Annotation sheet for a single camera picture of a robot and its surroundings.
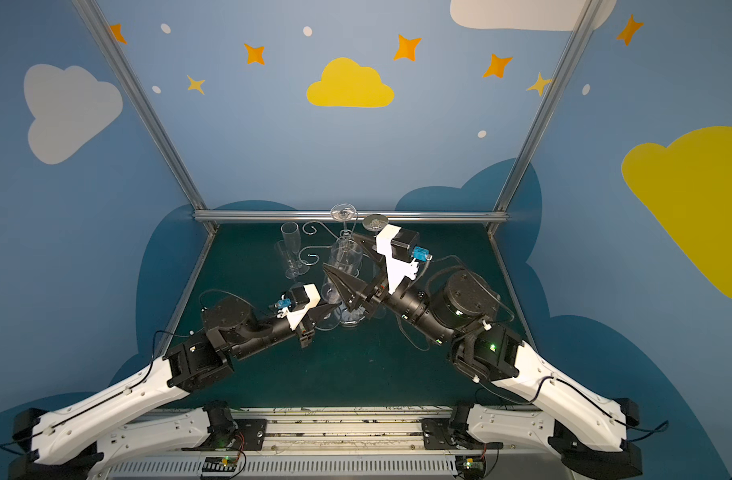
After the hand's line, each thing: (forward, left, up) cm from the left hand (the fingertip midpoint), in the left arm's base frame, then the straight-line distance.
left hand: (334, 292), depth 58 cm
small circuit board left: (-25, +30, -41) cm, 56 cm away
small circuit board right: (-25, -33, -40) cm, 58 cm away
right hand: (-2, -4, +16) cm, 16 cm away
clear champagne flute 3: (+25, -8, -5) cm, 27 cm away
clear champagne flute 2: (+24, +18, -27) cm, 41 cm away
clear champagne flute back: (+29, 0, -5) cm, 29 cm away
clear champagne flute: (+34, +18, -20) cm, 43 cm away
